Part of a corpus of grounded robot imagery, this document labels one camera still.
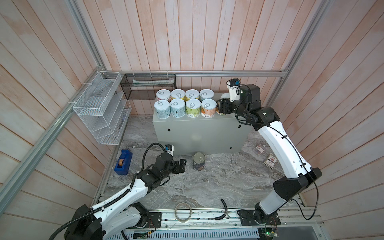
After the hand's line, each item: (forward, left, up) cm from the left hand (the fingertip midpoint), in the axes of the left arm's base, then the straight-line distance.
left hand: (179, 163), depth 81 cm
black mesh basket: (+53, +30, +14) cm, 62 cm away
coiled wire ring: (-25, -1, -12) cm, 28 cm away
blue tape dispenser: (+1, +34, -5) cm, 34 cm away
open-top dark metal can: (+2, -11, -2) cm, 11 cm away
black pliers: (-22, -25, -11) cm, 35 cm away
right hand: (+20, -21, +28) cm, 41 cm away
